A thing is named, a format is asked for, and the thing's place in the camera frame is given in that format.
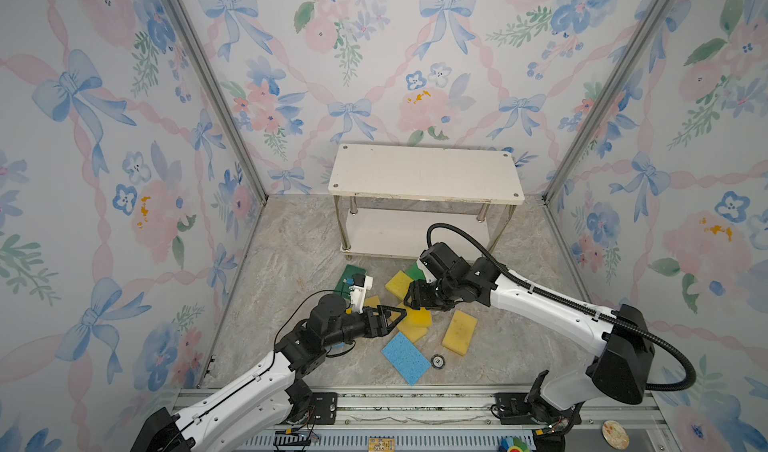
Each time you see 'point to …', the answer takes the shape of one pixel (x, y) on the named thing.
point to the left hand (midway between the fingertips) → (400, 313)
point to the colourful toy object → (513, 444)
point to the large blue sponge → (406, 358)
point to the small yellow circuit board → (381, 444)
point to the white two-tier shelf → (387, 197)
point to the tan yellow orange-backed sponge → (460, 332)
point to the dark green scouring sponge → (347, 281)
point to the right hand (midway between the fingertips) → (409, 301)
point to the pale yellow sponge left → (372, 302)
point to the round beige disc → (615, 435)
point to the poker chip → (437, 361)
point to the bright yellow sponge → (419, 318)
